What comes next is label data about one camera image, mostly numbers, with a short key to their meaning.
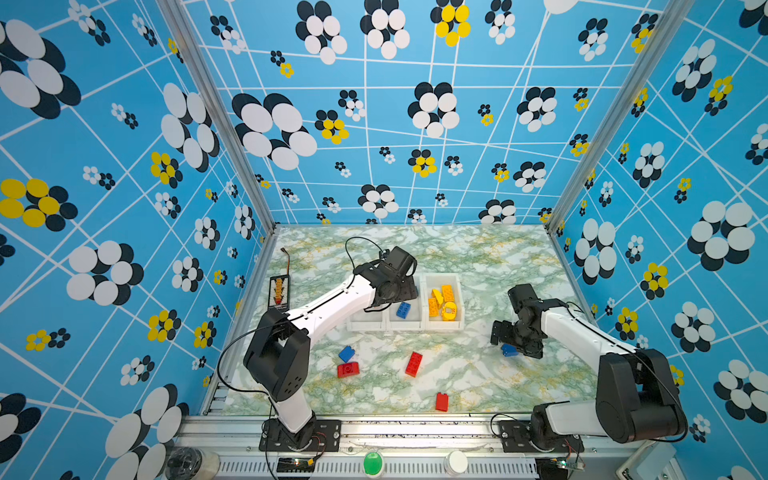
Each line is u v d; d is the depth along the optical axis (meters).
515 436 0.73
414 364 0.84
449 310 0.94
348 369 0.84
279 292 0.99
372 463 0.62
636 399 0.42
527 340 0.74
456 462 0.64
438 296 0.96
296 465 0.72
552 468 0.67
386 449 0.72
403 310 0.94
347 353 0.88
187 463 0.62
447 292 0.99
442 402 0.79
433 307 0.96
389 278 0.63
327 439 0.73
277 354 0.45
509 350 0.85
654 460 0.66
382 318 0.89
